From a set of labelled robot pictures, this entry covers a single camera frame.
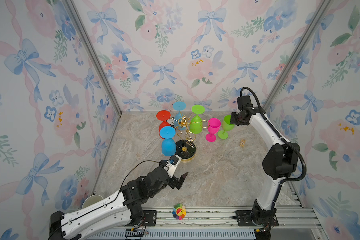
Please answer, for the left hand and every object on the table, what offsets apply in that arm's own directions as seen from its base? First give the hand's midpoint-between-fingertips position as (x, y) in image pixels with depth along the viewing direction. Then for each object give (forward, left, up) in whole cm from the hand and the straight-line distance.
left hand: (180, 166), depth 71 cm
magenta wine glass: (+29, -21, -4) cm, 36 cm away
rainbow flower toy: (-16, 0, -18) cm, 24 cm away
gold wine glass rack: (+19, -3, -18) cm, 26 cm away
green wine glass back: (+24, -9, +3) cm, 26 cm away
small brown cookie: (+26, -42, -18) cm, 52 cm away
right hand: (+33, -34, -2) cm, 47 cm away
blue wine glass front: (+10, +6, +3) cm, 12 cm away
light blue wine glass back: (+20, +1, +9) cm, 22 cm away
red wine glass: (+24, +8, +10) cm, 27 cm away
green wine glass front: (+27, -28, -3) cm, 39 cm away
